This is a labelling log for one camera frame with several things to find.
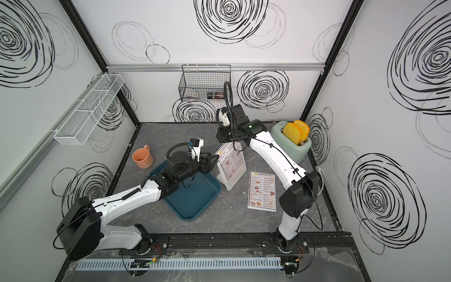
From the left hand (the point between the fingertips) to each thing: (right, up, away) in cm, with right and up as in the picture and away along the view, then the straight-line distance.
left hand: (215, 155), depth 77 cm
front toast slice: (+39, +11, +13) cm, 42 cm away
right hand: (+2, +9, +1) cm, 9 cm away
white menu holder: (+3, -12, +8) cm, 14 cm away
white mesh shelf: (-57, +12, -4) cm, 58 cm away
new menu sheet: (+7, -2, +6) cm, 10 cm away
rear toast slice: (+44, +12, +11) cm, 47 cm away
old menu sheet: (+23, -20, +12) cm, 33 cm away
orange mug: (-42, -3, +21) cm, 48 cm away
